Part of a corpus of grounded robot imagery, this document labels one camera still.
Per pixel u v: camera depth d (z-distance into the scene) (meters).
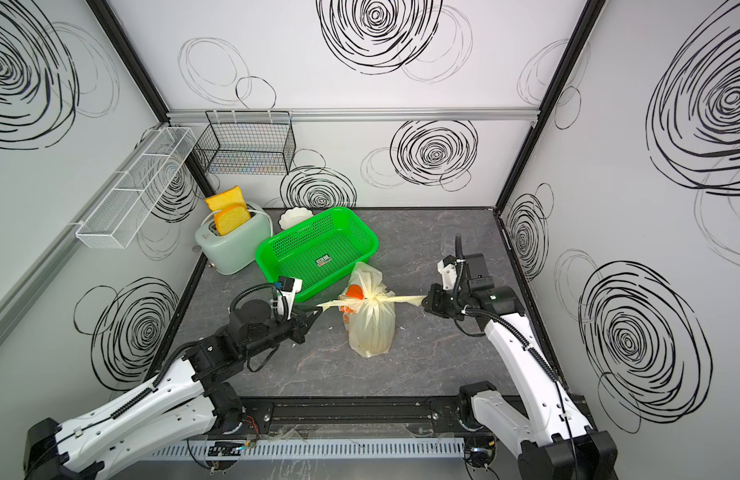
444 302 0.66
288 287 0.64
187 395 0.50
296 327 0.63
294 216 1.16
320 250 1.08
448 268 0.69
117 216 0.72
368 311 0.69
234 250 0.94
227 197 0.94
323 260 1.05
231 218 0.90
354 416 0.75
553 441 0.38
